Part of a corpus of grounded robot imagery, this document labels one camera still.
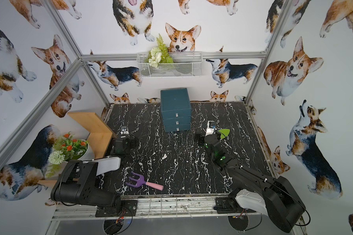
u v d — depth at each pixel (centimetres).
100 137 93
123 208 73
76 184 44
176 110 88
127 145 75
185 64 92
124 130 81
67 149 71
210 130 71
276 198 41
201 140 74
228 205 68
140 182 82
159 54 78
